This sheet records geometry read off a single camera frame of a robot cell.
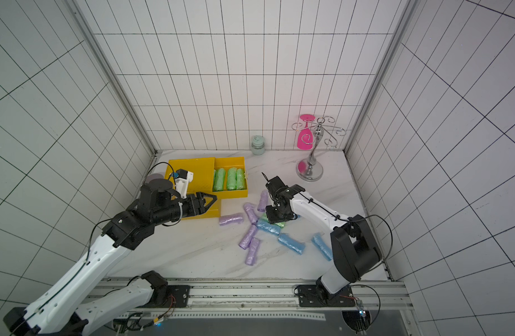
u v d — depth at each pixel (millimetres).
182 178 602
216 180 825
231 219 899
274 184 697
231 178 862
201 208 589
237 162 880
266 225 874
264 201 974
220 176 861
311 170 1097
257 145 1143
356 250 436
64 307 384
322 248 823
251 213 923
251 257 806
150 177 1001
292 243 841
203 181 804
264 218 899
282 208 632
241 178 869
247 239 853
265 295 744
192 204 576
